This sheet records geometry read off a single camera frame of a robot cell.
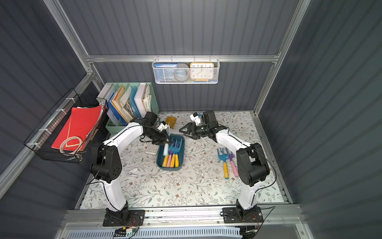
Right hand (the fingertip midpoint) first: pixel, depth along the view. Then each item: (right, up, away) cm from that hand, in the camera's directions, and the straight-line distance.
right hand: (185, 131), depth 83 cm
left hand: (-10, -6, +5) cm, 13 cm away
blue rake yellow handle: (-12, -18, +6) cm, 23 cm away
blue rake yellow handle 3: (+24, -16, +10) cm, 31 cm away
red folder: (-51, +5, -10) cm, 52 cm away
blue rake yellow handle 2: (-7, -11, +13) cm, 18 cm away
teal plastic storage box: (-16, -16, +8) cm, 24 cm away
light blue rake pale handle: (-11, -11, -1) cm, 15 cm away
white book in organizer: (-31, +21, +10) cm, 38 cm away
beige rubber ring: (-55, -6, -16) cm, 58 cm away
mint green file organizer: (-39, +19, +13) cm, 46 cm away
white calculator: (-23, -12, +15) cm, 31 cm away
